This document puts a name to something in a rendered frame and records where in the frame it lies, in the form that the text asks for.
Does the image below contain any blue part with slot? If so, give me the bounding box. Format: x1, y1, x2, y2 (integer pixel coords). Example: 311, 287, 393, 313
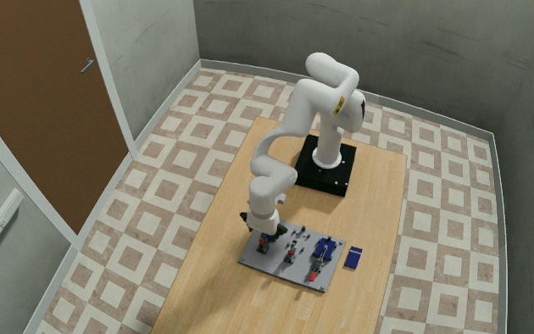
344, 246, 363, 269

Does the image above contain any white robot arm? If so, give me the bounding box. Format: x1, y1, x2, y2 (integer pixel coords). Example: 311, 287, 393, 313
247, 53, 365, 220

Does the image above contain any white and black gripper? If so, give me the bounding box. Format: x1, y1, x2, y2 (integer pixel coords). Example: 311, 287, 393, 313
239, 206, 288, 242

